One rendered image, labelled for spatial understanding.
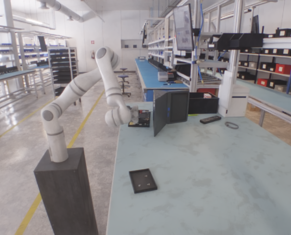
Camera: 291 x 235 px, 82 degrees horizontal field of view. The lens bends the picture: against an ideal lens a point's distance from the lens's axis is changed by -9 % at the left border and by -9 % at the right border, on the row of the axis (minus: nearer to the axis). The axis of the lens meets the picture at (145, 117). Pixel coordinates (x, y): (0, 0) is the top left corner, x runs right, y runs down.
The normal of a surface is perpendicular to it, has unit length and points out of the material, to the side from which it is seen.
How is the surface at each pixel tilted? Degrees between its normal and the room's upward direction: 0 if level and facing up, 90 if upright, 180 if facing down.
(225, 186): 0
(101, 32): 90
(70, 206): 90
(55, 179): 90
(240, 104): 90
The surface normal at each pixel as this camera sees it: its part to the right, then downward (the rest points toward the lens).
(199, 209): 0.00, -0.94
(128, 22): 0.07, 0.35
